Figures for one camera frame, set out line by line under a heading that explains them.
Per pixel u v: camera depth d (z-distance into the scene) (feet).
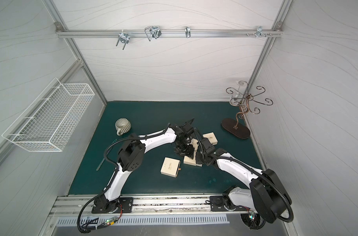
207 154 2.16
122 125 3.41
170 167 2.75
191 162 2.82
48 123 2.25
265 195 1.35
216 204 2.40
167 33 2.59
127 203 2.42
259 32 2.51
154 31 2.51
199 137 2.54
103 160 2.90
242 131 3.34
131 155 1.79
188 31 2.56
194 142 2.85
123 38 2.57
